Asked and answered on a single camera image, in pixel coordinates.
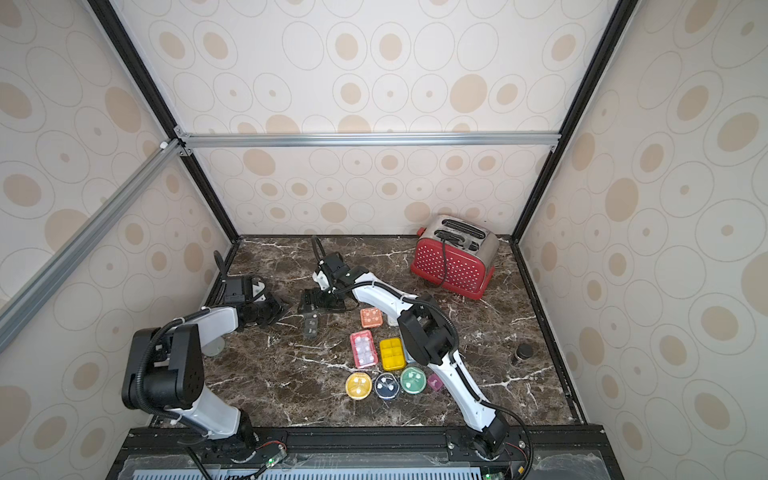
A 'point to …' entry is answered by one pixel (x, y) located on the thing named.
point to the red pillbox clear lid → (364, 347)
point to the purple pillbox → (435, 382)
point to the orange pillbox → (371, 317)
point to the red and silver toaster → (455, 255)
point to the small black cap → (524, 351)
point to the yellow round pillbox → (358, 385)
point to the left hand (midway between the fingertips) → (299, 300)
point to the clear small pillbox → (310, 325)
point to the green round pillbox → (413, 380)
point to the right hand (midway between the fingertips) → (322, 305)
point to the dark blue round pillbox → (386, 385)
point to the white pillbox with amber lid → (392, 354)
